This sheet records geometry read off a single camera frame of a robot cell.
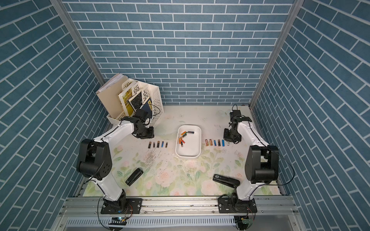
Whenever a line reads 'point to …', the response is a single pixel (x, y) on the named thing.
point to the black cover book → (136, 101)
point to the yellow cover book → (125, 96)
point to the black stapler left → (134, 176)
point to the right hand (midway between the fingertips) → (229, 139)
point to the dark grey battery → (153, 145)
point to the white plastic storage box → (192, 148)
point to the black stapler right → (231, 182)
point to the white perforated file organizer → (148, 92)
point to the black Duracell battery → (149, 145)
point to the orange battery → (184, 132)
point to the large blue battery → (223, 143)
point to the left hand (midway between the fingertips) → (155, 135)
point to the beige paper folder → (110, 95)
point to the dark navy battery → (190, 132)
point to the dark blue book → (148, 107)
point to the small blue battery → (162, 145)
